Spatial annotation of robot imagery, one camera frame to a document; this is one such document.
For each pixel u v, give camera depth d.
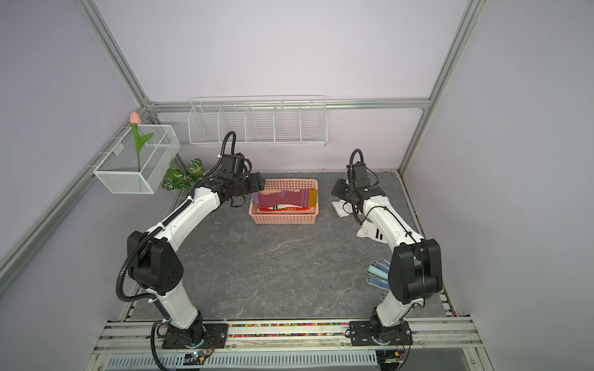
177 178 0.84
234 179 0.71
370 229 0.97
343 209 0.77
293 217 0.96
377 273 0.85
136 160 0.82
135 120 0.83
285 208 1.05
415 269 0.46
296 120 1.05
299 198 1.03
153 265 0.46
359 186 0.68
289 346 0.72
